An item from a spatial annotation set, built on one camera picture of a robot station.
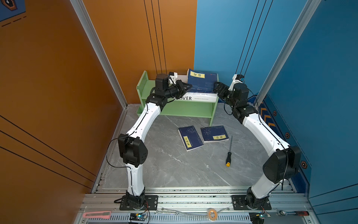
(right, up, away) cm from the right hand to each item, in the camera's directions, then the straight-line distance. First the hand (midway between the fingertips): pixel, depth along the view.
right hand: (218, 85), depth 79 cm
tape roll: (-3, -68, -9) cm, 69 cm away
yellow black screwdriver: (+10, -43, +12) cm, 46 cm away
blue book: (-15, -33, +19) cm, 41 cm away
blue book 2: (+2, -31, +21) cm, 37 cm away
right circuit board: (+17, -69, -9) cm, 72 cm away
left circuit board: (-43, -69, -8) cm, 82 cm away
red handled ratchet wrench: (+30, -66, -11) cm, 73 cm away
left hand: (-14, 0, -3) cm, 15 cm away
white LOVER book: (-10, -7, +2) cm, 12 cm away
